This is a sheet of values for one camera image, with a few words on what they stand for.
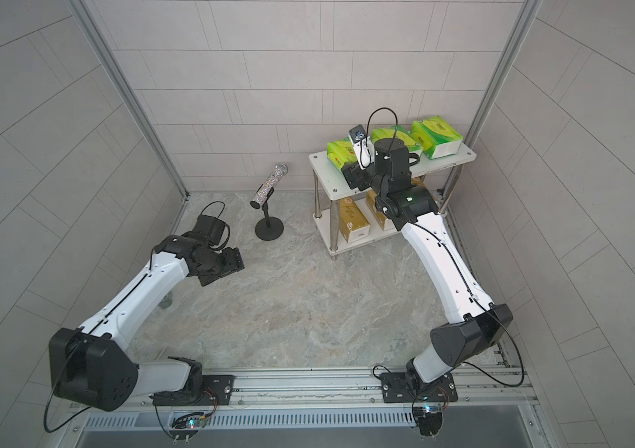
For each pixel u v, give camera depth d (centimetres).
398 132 79
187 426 65
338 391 72
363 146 56
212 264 66
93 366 38
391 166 49
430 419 69
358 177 62
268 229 104
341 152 74
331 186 74
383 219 95
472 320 40
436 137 77
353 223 91
